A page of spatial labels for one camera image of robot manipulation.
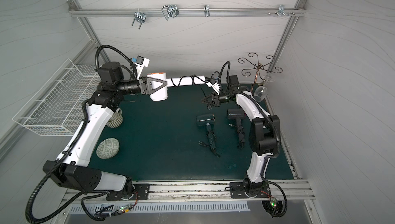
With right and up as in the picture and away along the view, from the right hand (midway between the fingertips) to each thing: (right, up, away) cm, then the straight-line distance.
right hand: (203, 101), depth 83 cm
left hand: (-16, +7, -22) cm, 28 cm away
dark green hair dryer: (+3, -12, +11) cm, 17 cm away
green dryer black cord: (+6, -21, +6) cm, 23 cm away
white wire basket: (-65, -3, -17) cm, 67 cm away
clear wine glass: (+33, +5, +3) cm, 34 cm away
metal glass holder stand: (+32, +20, +4) cm, 38 cm away
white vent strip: (-44, -51, -11) cm, 69 cm away
